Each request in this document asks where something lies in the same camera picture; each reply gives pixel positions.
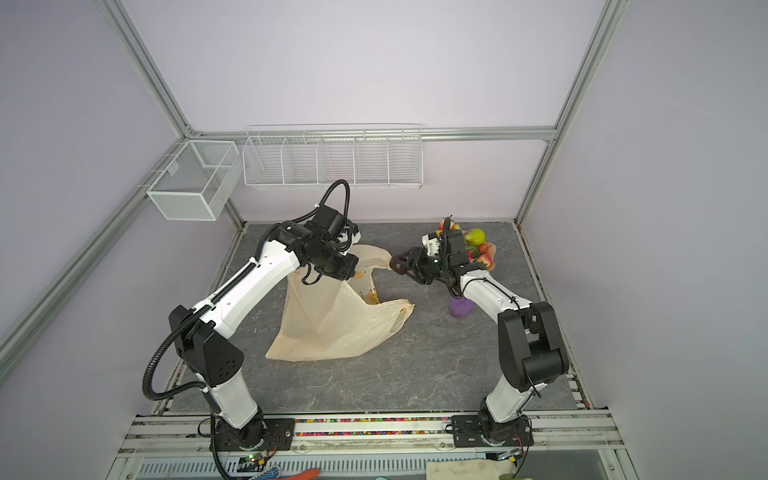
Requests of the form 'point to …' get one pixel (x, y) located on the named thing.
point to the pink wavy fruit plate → (491, 248)
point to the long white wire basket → (364, 155)
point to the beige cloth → (469, 469)
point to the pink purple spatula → (461, 306)
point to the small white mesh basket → (199, 181)
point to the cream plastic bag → (333, 318)
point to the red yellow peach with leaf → (485, 260)
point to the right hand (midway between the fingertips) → (398, 265)
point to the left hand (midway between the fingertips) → (353, 276)
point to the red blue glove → (273, 472)
